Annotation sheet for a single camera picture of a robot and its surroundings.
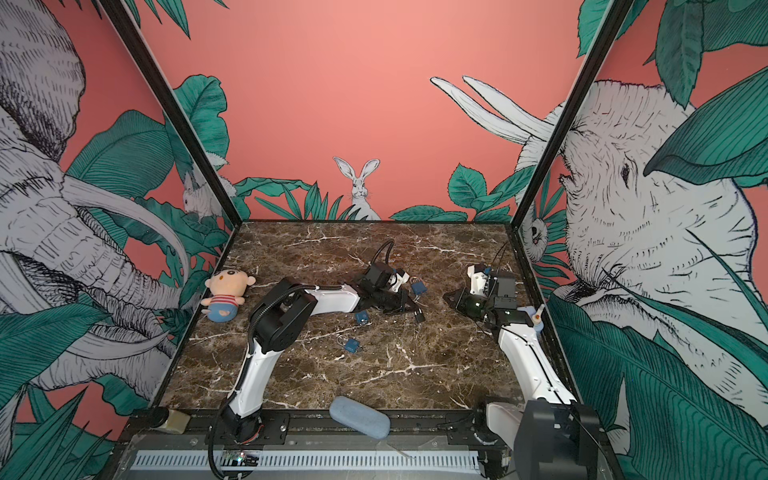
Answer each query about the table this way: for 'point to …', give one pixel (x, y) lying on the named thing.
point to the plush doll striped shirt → (227, 288)
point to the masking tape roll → (176, 422)
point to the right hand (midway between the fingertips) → (443, 292)
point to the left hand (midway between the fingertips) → (423, 305)
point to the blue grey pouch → (360, 417)
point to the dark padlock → (419, 315)
